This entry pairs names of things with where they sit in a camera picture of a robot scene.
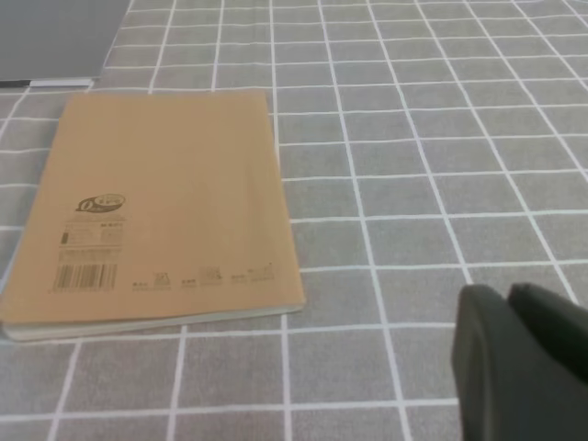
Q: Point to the grey hardcover book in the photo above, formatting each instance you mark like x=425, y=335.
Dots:
x=57, y=43

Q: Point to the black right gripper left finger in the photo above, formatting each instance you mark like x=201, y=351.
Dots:
x=497, y=365

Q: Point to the grey checked tablecloth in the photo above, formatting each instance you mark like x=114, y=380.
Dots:
x=423, y=145

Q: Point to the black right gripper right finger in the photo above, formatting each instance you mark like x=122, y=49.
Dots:
x=559, y=326

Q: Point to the brown kraft notebook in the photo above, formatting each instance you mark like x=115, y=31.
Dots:
x=154, y=210

